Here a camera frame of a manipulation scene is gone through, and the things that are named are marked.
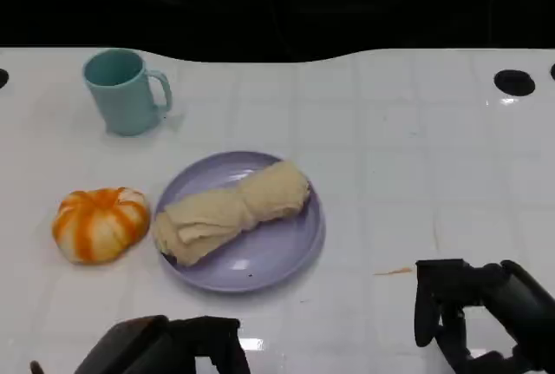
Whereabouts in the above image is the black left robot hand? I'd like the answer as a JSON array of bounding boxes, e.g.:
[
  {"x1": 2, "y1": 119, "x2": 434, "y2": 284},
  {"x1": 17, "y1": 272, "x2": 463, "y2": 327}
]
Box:
[{"x1": 73, "y1": 314, "x2": 252, "y2": 374}]

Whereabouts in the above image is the pale green mug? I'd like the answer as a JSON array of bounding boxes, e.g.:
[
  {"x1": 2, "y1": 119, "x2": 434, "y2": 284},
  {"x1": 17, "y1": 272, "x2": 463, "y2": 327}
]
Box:
[{"x1": 82, "y1": 48, "x2": 173, "y2": 137}]

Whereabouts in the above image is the lilac plate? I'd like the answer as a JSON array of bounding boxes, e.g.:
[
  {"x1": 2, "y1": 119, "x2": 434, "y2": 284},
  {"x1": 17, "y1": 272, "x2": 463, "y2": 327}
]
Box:
[{"x1": 154, "y1": 150, "x2": 328, "y2": 294}]

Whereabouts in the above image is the orange and white bread roll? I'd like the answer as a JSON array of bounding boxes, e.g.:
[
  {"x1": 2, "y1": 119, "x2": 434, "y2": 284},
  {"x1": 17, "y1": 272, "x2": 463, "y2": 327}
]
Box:
[{"x1": 51, "y1": 187, "x2": 152, "y2": 266}]

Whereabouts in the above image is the beige towel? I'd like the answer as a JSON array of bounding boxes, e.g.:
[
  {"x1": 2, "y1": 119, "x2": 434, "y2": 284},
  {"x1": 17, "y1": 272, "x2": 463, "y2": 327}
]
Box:
[{"x1": 153, "y1": 160, "x2": 311, "y2": 267}]

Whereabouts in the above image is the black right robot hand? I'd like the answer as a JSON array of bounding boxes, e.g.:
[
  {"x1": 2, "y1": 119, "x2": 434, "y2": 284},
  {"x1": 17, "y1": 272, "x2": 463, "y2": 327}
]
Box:
[{"x1": 413, "y1": 258, "x2": 555, "y2": 374}]

